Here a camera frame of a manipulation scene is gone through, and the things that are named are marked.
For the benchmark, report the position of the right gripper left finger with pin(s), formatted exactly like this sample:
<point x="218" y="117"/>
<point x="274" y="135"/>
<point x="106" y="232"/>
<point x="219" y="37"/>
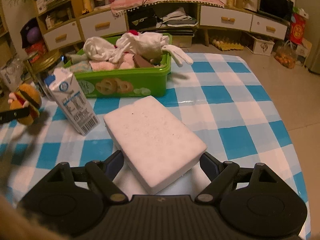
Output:
<point x="101" y="175"/>

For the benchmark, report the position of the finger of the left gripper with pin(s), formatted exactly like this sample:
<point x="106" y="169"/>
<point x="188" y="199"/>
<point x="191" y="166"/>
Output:
<point x="8" y="116"/>

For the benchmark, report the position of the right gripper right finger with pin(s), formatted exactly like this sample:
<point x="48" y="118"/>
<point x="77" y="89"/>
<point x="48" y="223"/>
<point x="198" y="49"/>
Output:
<point x="221" y="176"/>

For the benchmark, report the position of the hamburger plush toy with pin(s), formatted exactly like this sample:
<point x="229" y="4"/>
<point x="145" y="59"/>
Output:
<point x="26" y="96"/>

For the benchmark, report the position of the white foam block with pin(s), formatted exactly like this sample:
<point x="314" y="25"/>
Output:
<point x="157" y="146"/>

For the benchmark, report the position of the pink fluffy plush toy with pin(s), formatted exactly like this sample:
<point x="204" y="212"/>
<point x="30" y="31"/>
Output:
<point x="126" y="62"/>

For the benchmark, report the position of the white glove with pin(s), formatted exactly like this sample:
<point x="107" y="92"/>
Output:
<point x="177" y="54"/>

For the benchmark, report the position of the santa claus plush toy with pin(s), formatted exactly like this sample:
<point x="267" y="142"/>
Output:
<point x="148" y="45"/>

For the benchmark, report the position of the gold lid glass jar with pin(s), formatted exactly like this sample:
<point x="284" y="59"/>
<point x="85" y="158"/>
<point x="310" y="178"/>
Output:
<point x="44" y="67"/>

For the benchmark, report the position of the milk carton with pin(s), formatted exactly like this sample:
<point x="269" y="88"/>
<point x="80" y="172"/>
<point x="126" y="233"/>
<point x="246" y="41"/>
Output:
<point x="65" y="90"/>

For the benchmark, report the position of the blue white checkered cloth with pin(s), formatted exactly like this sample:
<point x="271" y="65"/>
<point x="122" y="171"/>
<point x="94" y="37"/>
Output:
<point x="218" y="97"/>

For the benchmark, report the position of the purple ball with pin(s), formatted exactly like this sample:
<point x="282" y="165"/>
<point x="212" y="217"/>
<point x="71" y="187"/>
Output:
<point x="34" y="35"/>

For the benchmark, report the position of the green plastic bin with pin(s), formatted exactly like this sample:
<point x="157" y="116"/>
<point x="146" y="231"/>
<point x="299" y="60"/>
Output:
<point x="126" y="83"/>

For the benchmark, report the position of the wooden shelf unit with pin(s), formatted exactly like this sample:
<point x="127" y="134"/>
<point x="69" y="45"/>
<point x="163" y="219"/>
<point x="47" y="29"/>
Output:
<point x="59" y="22"/>

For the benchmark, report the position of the egg tray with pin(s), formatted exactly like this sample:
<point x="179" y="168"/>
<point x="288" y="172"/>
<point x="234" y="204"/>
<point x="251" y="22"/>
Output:
<point x="225" y="43"/>

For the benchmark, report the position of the white storage box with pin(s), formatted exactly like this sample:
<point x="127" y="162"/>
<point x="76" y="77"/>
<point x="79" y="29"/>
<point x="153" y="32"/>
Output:
<point x="259" y="45"/>

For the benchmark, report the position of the bag of oranges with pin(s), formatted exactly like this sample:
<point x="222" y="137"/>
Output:
<point x="286" y="55"/>

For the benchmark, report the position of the clear plastic storage box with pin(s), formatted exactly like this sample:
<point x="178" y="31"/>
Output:
<point x="182" y="41"/>

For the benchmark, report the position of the wooden tv cabinet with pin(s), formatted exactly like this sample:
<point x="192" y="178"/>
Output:
<point x="271" y="18"/>

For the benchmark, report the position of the black handbag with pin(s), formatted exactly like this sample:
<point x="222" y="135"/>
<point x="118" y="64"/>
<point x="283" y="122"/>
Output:
<point x="141" y="18"/>

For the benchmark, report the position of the stack of folded clothes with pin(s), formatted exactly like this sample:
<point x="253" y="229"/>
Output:
<point x="177" y="18"/>

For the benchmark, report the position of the red gift bag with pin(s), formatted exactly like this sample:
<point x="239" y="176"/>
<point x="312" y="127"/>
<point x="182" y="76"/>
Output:
<point x="297" y="27"/>

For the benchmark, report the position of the microwave oven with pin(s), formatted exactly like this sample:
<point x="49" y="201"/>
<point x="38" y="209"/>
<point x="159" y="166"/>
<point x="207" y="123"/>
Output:
<point x="280" y="9"/>

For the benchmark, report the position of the grey refrigerator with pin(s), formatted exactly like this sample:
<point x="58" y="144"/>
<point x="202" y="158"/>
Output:
<point x="311" y="32"/>

